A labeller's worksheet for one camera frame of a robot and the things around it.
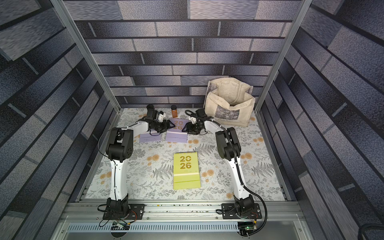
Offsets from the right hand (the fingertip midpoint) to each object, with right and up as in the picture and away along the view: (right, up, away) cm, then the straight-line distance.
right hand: (184, 130), depth 105 cm
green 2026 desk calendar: (+3, -22, -21) cm, 31 cm away
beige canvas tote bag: (+34, +23, +5) cm, 41 cm away
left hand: (-8, +4, 0) cm, 9 cm away
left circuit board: (-30, -45, -34) cm, 63 cm away
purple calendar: (-26, -5, -3) cm, 27 cm away
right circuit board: (+32, -45, -35) cm, 65 cm away
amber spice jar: (-8, +14, +7) cm, 18 cm away
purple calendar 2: (-6, -3, 0) cm, 7 cm away
